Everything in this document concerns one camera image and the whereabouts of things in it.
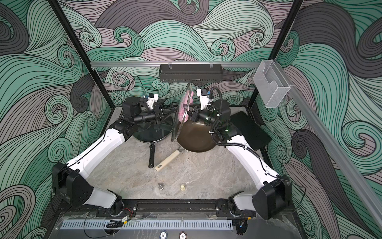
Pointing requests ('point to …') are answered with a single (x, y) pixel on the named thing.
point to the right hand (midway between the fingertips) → (180, 107)
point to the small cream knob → (182, 188)
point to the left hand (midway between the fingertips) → (174, 109)
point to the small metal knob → (160, 186)
